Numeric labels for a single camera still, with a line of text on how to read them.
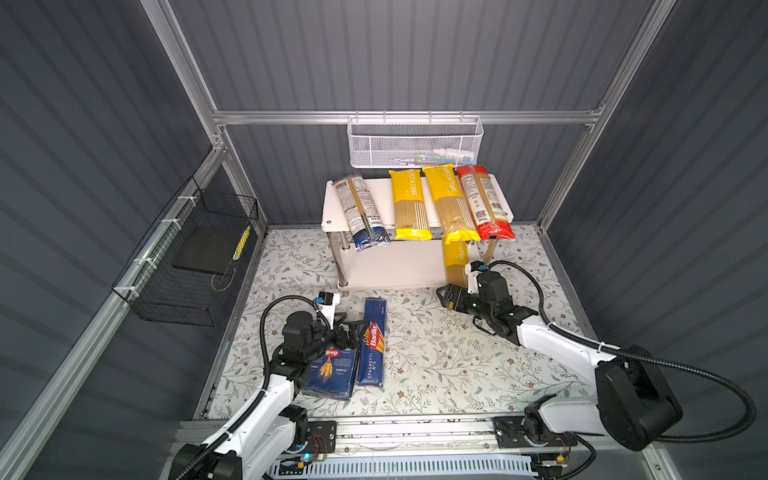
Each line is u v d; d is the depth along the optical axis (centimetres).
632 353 45
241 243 79
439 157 92
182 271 72
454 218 71
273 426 60
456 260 99
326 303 72
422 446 73
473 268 80
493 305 67
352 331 72
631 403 42
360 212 73
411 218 72
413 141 124
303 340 64
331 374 77
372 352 84
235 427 46
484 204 74
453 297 78
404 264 101
